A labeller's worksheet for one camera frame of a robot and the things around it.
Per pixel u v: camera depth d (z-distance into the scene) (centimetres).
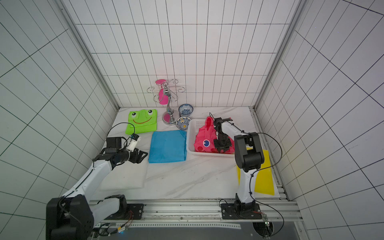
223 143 82
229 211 73
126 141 73
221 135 79
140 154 77
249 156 53
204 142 97
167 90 92
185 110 118
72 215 37
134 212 73
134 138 75
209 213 73
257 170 55
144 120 111
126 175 81
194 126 101
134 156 74
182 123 108
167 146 96
